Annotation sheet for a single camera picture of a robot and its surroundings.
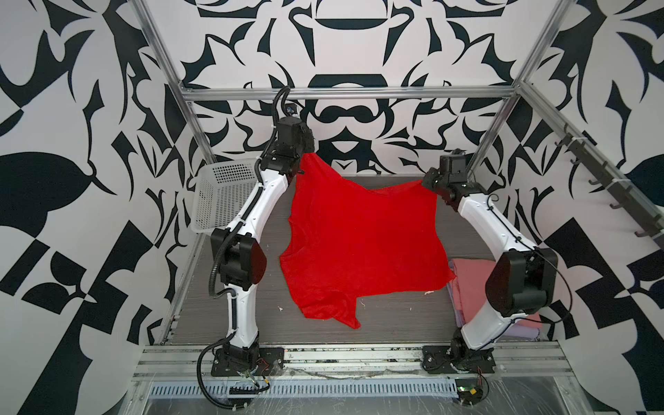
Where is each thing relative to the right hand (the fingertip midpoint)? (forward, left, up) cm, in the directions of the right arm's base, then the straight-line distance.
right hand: (432, 171), depth 87 cm
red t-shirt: (-11, +28, -24) cm, 38 cm away
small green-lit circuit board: (-58, -3, -26) cm, 64 cm away
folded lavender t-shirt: (-44, -20, -23) cm, 54 cm away
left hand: (+9, +42, +14) cm, 46 cm away
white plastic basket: (+14, +83, -23) cm, 87 cm away
